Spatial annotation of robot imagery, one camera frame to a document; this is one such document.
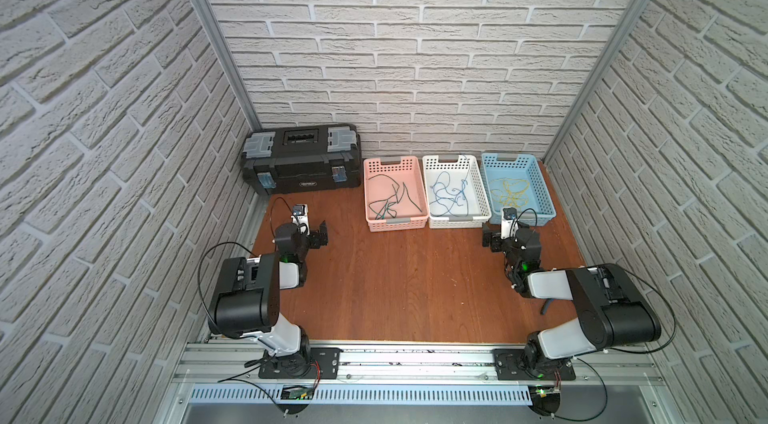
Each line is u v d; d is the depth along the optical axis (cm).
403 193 103
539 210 103
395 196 107
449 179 107
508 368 73
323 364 73
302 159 97
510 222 78
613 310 45
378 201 107
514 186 112
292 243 71
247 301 45
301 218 82
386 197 107
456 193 108
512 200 107
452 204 103
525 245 70
